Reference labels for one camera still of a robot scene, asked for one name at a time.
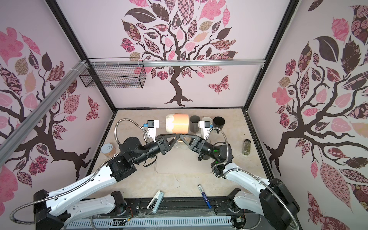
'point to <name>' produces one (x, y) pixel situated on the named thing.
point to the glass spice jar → (247, 147)
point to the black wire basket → (116, 73)
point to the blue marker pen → (204, 195)
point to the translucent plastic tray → (181, 159)
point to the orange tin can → (108, 150)
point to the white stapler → (155, 204)
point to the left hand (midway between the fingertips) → (180, 139)
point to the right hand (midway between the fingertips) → (181, 138)
